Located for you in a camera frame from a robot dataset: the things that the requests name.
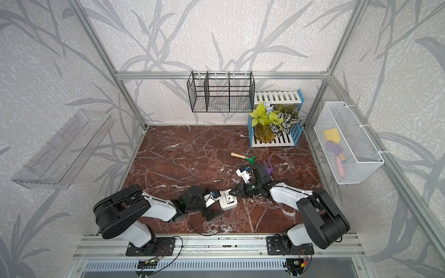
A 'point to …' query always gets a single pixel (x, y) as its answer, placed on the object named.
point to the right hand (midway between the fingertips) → (230, 192)
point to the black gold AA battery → (217, 180)
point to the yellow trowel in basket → (332, 134)
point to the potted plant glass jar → (270, 121)
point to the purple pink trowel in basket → (335, 147)
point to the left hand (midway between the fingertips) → (220, 203)
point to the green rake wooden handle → (252, 159)
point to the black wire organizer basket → (227, 91)
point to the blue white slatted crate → (291, 139)
